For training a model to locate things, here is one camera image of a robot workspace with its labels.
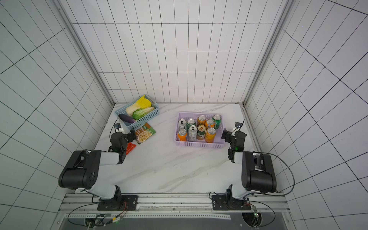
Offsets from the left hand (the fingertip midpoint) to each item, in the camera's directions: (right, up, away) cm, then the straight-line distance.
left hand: (126, 131), depth 95 cm
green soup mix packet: (+10, -3, +5) cm, 12 cm away
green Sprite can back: (+63, +8, +1) cm, 63 cm away
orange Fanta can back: (+57, +6, -2) cm, 57 cm away
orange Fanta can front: (+38, -2, -7) cm, 39 cm away
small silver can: (+38, +6, -5) cm, 39 cm away
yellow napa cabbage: (+6, +21, +14) cm, 26 cm away
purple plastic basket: (+64, -5, +3) cm, 65 cm away
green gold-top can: (+51, +1, -6) cm, 51 cm away
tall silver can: (+45, 0, -9) cm, 46 cm away
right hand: (+69, +3, -1) cm, 69 cm away
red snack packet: (+4, -10, -3) cm, 11 cm away
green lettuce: (+6, +13, +8) cm, 16 cm away
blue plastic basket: (+2, +4, +2) cm, 5 cm away
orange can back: (+51, +8, 0) cm, 52 cm away
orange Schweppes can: (+56, -2, -6) cm, 57 cm away
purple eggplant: (-2, +9, +6) cm, 11 cm away
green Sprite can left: (+44, +7, -1) cm, 45 cm away
